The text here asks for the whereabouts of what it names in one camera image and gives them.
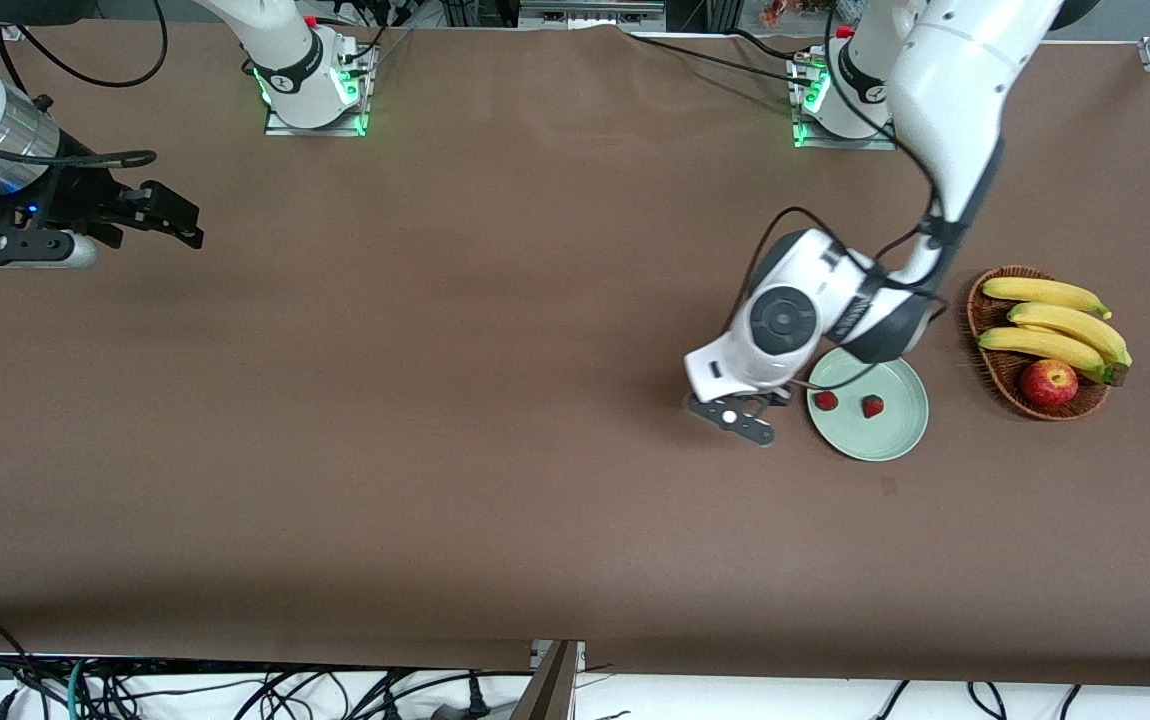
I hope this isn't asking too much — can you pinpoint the pale green round plate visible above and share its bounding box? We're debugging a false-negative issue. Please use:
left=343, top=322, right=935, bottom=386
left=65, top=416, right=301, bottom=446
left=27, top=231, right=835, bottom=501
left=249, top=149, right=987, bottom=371
left=806, top=345, right=930, bottom=463

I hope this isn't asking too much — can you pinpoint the brown wicker basket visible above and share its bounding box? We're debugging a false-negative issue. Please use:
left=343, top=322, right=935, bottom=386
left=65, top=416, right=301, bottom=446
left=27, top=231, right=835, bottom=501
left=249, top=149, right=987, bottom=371
left=967, top=265, right=1112, bottom=422

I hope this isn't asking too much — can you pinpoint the red yellow apple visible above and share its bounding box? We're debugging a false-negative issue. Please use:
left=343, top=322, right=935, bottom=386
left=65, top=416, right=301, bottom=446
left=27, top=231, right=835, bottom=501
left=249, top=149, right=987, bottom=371
left=1021, top=359, right=1080, bottom=409

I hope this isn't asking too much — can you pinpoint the brown table cover sheet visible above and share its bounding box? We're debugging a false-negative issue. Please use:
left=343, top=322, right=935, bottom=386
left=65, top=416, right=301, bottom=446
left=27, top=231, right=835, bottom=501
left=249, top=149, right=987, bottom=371
left=0, top=18, right=1150, bottom=689

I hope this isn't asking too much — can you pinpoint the grey power strip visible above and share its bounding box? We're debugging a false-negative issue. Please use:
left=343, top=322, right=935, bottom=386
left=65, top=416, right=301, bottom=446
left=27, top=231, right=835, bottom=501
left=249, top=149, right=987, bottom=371
left=518, top=0, right=667, bottom=31

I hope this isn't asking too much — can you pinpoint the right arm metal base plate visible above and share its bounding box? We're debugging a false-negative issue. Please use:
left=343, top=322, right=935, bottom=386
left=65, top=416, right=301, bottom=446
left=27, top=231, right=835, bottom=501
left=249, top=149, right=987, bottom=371
left=264, top=48, right=377, bottom=138

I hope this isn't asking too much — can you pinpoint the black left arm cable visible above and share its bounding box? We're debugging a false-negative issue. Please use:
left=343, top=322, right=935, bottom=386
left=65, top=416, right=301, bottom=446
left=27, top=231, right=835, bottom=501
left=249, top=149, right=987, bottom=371
left=725, top=30, right=951, bottom=393

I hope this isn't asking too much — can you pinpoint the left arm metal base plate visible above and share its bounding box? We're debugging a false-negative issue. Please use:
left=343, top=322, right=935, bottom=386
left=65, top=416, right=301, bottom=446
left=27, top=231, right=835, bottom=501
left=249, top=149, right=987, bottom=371
left=788, top=50, right=899, bottom=151

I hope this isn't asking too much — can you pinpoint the grey metal bracket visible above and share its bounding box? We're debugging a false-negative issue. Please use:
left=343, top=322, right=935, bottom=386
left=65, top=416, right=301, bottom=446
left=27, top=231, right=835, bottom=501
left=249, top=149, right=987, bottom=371
left=531, top=640, right=587, bottom=673

